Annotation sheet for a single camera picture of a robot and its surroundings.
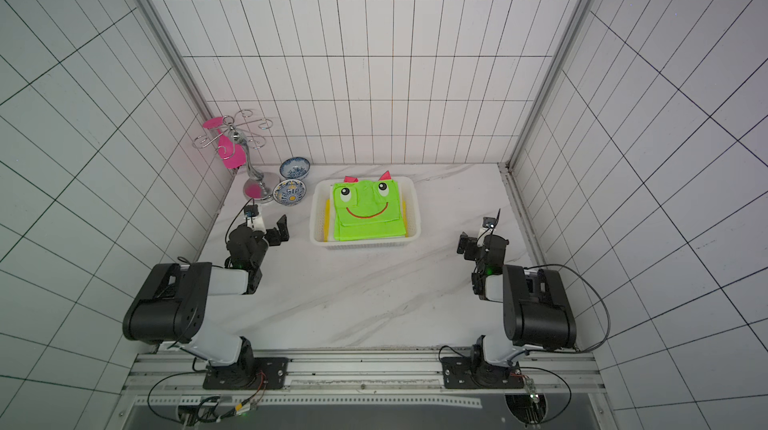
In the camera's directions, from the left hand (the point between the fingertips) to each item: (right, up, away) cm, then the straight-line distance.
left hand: (271, 220), depth 95 cm
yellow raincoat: (+18, 0, +1) cm, 18 cm away
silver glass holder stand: (-11, +10, +16) cm, 22 cm away
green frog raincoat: (+31, +4, +1) cm, 31 cm away
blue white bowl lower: (+1, +9, +16) cm, 18 cm away
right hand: (+65, -3, 0) cm, 65 cm away
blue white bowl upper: (+1, +19, +23) cm, 30 cm away
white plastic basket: (+16, +10, +6) cm, 19 cm away
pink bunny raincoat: (+37, +13, +5) cm, 39 cm away
